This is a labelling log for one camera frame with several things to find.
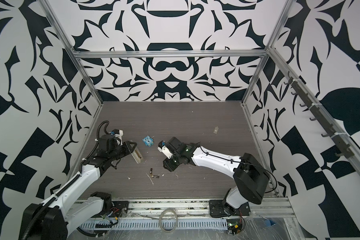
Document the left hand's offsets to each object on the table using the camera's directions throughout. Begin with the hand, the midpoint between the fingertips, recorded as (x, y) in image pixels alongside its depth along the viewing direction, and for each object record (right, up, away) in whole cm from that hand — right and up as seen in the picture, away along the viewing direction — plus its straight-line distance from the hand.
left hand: (135, 141), depth 84 cm
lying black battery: (+12, -20, +1) cm, 23 cm away
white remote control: (+1, -7, -2) cm, 8 cm away
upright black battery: (+8, -17, +2) cm, 19 cm away
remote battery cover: (+49, +5, +21) cm, 54 cm away
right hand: (+17, -11, -3) cm, 21 cm away
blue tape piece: (+66, -36, -12) cm, 77 cm away
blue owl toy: (+5, -2, +13) cm, 14 cm away
